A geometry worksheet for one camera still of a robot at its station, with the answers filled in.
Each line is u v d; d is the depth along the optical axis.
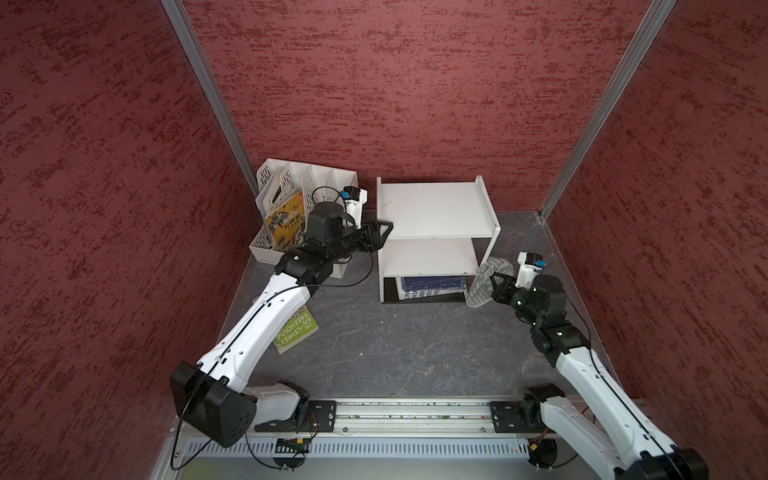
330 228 0.52
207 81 0.82
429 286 0.90
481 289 0.83
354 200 0.62
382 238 0.66
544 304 0.59
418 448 0.77
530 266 0.69
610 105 0.88
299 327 0.87
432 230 0.70
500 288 0.70
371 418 0.76
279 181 0.95
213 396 0.37
